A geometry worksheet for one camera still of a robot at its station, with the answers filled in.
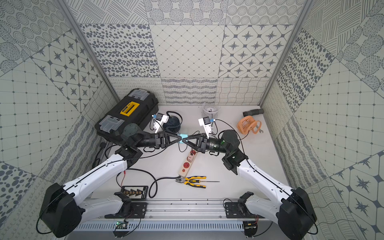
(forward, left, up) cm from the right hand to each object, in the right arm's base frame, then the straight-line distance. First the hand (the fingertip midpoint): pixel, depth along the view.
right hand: (183, 140), depth 64 cm
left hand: (+2, +2, +3) cm, 4 cm away
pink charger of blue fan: (+4, -1, -25) cm, 25 cm away
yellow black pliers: (-7, +4, -31) cm, 32 cm away
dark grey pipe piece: (+43, -47, -28) cm, 70 cm away
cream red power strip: (+1, +1, -29) cm, 29 cm away
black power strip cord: (-7, +19, -32) cm, 38 cm away
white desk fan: (+40, -15, -24) cm, 50 cm away
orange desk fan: (+26, -38, -21) cm, 50 cm away
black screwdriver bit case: (-14, +27, -30) cm, 43 cm away
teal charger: (0, 0, +3) cm, 3 cm away
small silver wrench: (+28, -50, -31) cm, 65 cm away
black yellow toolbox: (+34, +33, -14) cm, 50 cm away
